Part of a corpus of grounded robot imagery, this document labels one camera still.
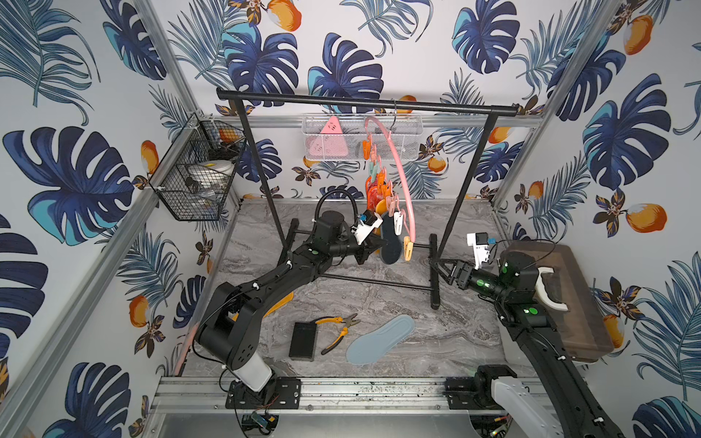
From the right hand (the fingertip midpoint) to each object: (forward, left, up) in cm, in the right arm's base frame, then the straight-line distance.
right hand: (437, 261), depth 72 cm
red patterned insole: (+17, +17, +9) cm, 25 cm away
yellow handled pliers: (-6, +24, -25) cm, 35 cm away
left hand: (+9, +13, 0) cm, 16 cm away
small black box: (-15, +37, -23) cm, 46 cm away
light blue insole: (-13, +16, -26) cm, 34 cm away
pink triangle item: (+40, +30, +10) cm, 51 cm away
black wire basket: (+42, +75, +10) cm, 87 cm away
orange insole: (+11, +15, +9) cm, 20 cm away
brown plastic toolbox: (-14, -37, -11) cm, 41 cm away
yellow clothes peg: (-4, +10, +11) cm, 15 cm away
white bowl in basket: (+23, +64, +10) cm, 69 cm away
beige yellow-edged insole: (-17, +36, +9) cm, 41 cm away
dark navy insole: (+7, +11, -7) cm, 15 cm away
